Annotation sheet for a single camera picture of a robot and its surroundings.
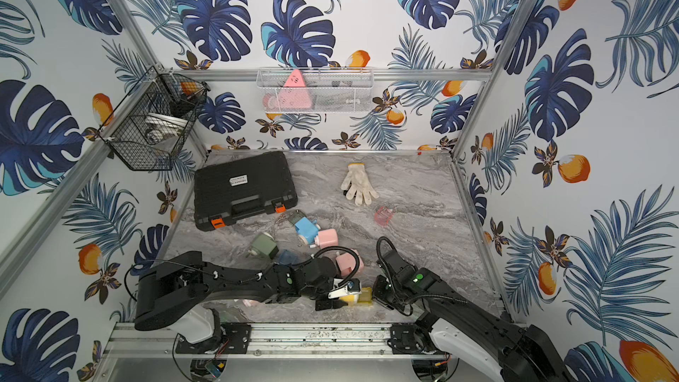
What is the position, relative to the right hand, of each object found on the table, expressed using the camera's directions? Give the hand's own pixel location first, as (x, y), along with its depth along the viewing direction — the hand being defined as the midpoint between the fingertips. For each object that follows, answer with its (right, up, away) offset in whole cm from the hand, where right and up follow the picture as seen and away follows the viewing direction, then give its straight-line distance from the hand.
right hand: (371, 297), depth 81 cm
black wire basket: (-67, +53, -1) cm, 85 cm away
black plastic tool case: (-47, +33, +20) cm, 61 cm away
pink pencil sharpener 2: (-8, +10, +3) cm, 13 cm away
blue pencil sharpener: (-21, +19, +10) cm, 30 cm away
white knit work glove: (-2, +34, +25) cm, 42 cm away
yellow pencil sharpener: (-6, +2, -6) cm, 9 cm away
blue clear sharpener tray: (-27, +10, +9) cm, 30 cm away
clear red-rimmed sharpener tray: (+7, +23, +21) cm, 31 cm away
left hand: (-8, +3, -1) cm, 8 cm away
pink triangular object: (-25, +65, +9) cm, 71 cm away
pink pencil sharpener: (-14, +17, +7) cm, 23 cm away
